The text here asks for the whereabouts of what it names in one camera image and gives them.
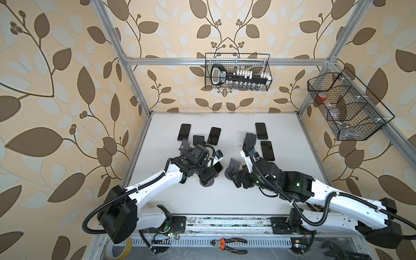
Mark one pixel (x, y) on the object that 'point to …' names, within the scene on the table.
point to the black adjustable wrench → (342, 254)
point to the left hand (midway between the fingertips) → (211, 166)
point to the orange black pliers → (222, 242)
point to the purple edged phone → (184, 132)
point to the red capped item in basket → (322, 97)
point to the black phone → (218, 167)
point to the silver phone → (267, 150)
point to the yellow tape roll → (108, 249)
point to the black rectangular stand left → (199, 140)
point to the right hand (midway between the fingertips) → (234, 171)
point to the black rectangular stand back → (249, 141)
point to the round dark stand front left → (207, 182)
